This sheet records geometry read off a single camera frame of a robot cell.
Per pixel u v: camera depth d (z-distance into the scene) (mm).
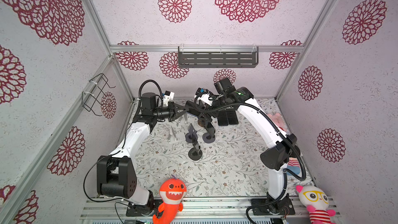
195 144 950
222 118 1081
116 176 431
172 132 888
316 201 699
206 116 698
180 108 740
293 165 803
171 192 702
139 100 635
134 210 730
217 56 950
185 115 973
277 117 994
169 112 695
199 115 729
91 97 750
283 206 630
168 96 745
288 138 494
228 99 576
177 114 710
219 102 697
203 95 674
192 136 901
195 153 876
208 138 970
